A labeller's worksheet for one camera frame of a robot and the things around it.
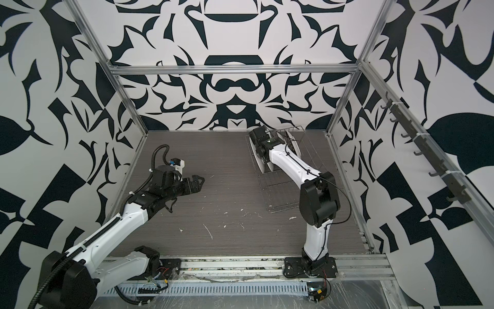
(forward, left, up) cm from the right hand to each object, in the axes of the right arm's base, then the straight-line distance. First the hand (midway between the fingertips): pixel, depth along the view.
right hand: (279, 147), depth 89 cm
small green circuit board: (-53, -10, -19) cm, 57 cm away
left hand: (-14, +36, -1) cm, 39 cm away
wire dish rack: (-11, -1, -18) cm, 21 cm away
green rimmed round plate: (-4, +8, -8) cm, 12 cm away
